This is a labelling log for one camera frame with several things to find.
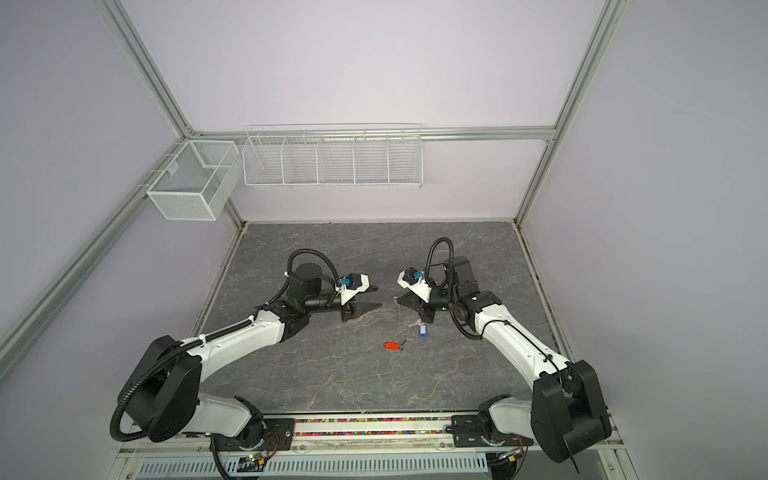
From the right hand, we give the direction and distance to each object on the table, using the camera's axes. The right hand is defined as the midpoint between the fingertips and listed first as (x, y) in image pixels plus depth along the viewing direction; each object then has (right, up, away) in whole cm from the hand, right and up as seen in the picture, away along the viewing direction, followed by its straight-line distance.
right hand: (403, 300), depth 80 cm
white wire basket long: (-23, +45, +18) cm, 54 cm away
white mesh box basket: (-67, +36, +17) cm, 78 cm away
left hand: (-7, +1, -3) cm, 8 cm away
